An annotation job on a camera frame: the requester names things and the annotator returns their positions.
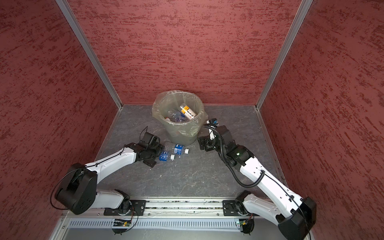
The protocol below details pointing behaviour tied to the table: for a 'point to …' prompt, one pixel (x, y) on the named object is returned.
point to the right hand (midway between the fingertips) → (204, 139)
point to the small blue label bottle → (175, 116)
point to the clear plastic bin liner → (169, 100)
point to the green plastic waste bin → (179, 138)
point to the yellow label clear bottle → (187, 111)
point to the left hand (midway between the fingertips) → (162, 156)
